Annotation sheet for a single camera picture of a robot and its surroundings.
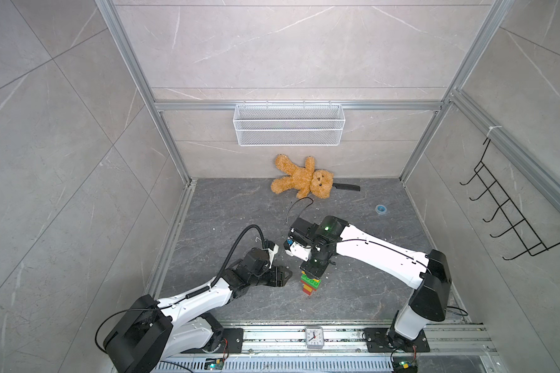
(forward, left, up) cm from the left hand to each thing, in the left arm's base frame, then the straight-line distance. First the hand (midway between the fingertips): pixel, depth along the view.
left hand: (289, 270), depth 82 cm
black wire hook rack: (-6, -62, +27) cm, 68 cm away
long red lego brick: (-7, -8, +2) cm, 11 cm away
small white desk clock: (-20, -7, -5) cm, 22 cm away
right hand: (-3, -8, +7) cm, 11 cm away
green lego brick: (-6, -8, +5) cm, 11 cm away
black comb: (+45, -31, -6) cm, 55 cm away
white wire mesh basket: (+57, -1, +23) cm, 62 cm away
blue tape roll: (+31, -45, -7) cm, 55 cm away
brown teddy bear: (+45, -10, 0) cm, 46 cm away
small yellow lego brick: (-7, -7, -1) cm, 9 cm away
